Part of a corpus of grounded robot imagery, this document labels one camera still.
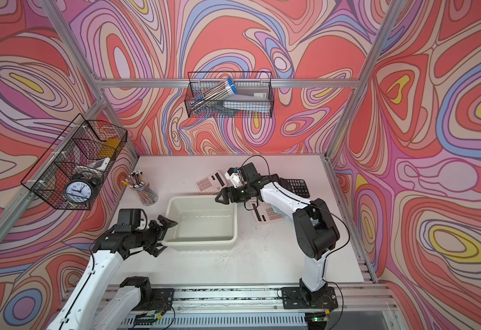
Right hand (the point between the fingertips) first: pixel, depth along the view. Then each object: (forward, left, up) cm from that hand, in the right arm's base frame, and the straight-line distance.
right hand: (225, 203), depth 87 cm
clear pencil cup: (+7, +36, +7) cm, 37 cm away
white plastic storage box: (-4, +11, -11) cm, 16 cm away
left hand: (-13, +19, +2) cm, 23 cm away
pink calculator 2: (0, -18, -9) cm, 20 cm away
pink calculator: (+17, +8, -8) cm, 21 cm away
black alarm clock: (-6, +47, +21) cm, 51 cm away
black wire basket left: (+3, +56, +20) cm, 59 cm away
